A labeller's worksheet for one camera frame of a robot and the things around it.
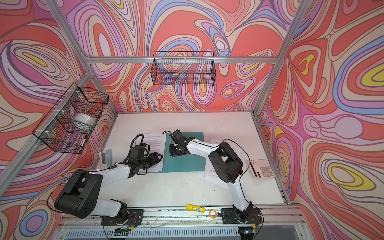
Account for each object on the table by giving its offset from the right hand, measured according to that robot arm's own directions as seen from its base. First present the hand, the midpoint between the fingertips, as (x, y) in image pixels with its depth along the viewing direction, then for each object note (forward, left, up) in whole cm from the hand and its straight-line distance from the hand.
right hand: (173, 155), depth 94 cm
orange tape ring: (-33, -22, -2) cm, 40 cm away
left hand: (-2, +7, +1) cm, 8 cm away
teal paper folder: (-5, -9, -1) cm, 11 cm away
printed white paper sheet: (+11, +12, -1) cm, 17 cm away
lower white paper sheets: (-12, -22, -2) cm, 26 cm away
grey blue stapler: (-1, +40, +2) cm, 40 cm away
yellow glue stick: (-30, -11, 0) cm, 32 cm away
